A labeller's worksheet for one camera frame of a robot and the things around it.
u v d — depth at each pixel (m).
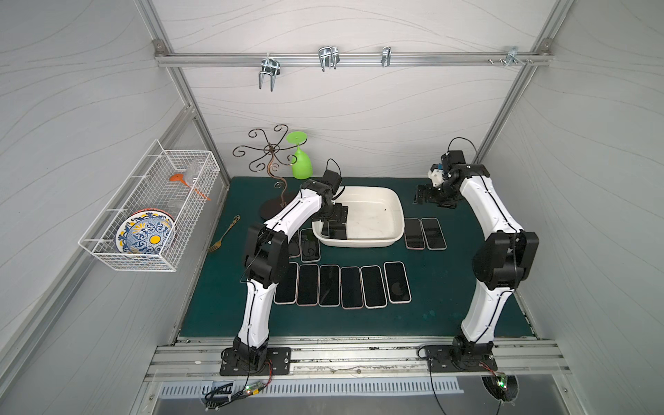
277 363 0.73
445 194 0.76
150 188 0.71
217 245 0.99
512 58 0.77
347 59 0.77
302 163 0.95
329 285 0.89
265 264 0.55
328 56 0.77
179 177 0.76
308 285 0.89
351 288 0.89
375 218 1.07
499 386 0.72
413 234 0.98
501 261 0.52
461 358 0.67
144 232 0.62
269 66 0.78
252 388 0.69
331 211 0.82
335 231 1.07
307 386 0.70
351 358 0.75
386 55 0.73
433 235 1.01
